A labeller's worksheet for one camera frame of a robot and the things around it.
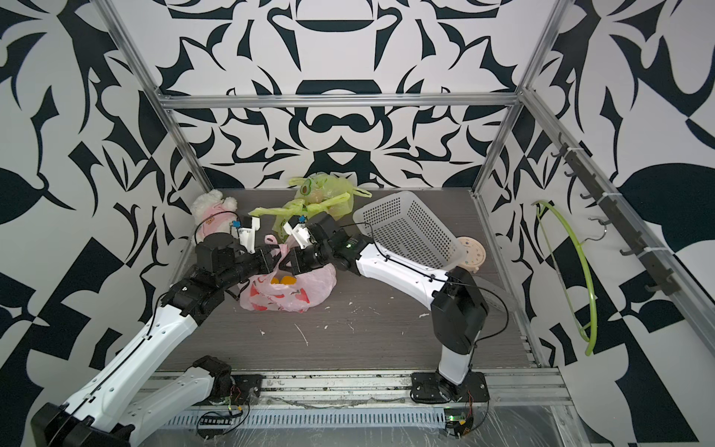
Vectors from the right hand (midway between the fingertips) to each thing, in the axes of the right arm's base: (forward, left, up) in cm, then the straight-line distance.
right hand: (279, 264), depth 73 cm
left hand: (+5, -1, +3) cm, 6 cm away
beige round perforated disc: (+14, -61, -20) cm, 66 cm away
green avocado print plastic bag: (+31, -10, -5) cm, 33 cm away
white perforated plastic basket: (+30, -38, -22) cm, 53 cm away
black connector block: (-32, +17, -25) cm, 44 cm away
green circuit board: (-31, -45, -23) cm, 59 cm away
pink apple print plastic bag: (-8, -3, +1) cm, 9 cm away
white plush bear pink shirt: (+29, +32, -13) cm, 45 cm away
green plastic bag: (+19, -2, 0) cm, 19 cm away
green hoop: (-5, -72, +8) cm, 73 cm away
